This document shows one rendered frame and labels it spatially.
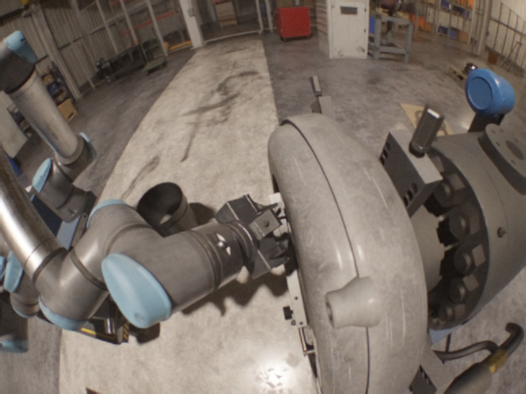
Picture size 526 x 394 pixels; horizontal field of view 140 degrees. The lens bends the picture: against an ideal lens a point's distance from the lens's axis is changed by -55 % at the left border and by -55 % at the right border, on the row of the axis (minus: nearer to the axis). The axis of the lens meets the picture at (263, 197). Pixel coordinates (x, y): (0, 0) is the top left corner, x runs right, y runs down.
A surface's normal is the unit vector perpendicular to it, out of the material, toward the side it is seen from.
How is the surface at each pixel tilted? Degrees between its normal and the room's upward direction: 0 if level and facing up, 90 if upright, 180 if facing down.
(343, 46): 90
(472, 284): 11
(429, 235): 18
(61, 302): 42
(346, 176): 4
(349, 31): 90
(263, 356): 0
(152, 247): 36
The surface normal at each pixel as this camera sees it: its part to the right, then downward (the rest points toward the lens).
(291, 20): 0.22, 0.76
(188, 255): 0.56, -0.63
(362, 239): -0.11, -0.39
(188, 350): -0.14, -0.60
